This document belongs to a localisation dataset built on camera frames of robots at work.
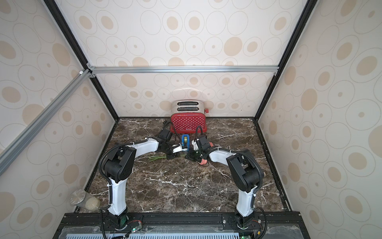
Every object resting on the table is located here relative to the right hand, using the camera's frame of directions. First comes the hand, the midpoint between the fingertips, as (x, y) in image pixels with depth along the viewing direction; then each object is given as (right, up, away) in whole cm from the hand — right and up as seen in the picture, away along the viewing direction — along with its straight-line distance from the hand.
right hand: (190, 155), depth 94 cm
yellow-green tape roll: (-3, +10, +6) cm, 12 cm away
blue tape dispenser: (-5, +12, +9) cm, 16 cm away
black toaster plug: (-20, +22, +21) cm, 37 cm away
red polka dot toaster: (-2, +26, +3) cm, 26 cm away
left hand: (-5, +1, +4) cm, 7 cm away
